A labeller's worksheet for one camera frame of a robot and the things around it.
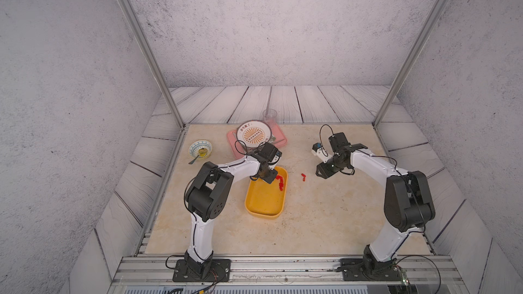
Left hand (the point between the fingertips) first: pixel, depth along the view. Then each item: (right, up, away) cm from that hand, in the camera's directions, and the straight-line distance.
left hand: (272, 175), depth 98 cm
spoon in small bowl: (-36, +11, +10) cm, 39 cm away
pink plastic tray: (+3, +17, +16) cm, 24 cm away
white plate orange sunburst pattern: (-11, +20, +17) cm, 29 cm away
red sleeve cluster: (+4, -4, -1) cm, 6 cm away
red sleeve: (+15, 0, +1) cm, 15 cm away
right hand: (+22, +4, -5) cm, 23 cm away
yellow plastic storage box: (-4, -9, -9) cm, 13 cm away
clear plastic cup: (-1, +31, +24) cm, 39 cm away
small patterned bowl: (-37, +13, +10) cm, 41 cm away
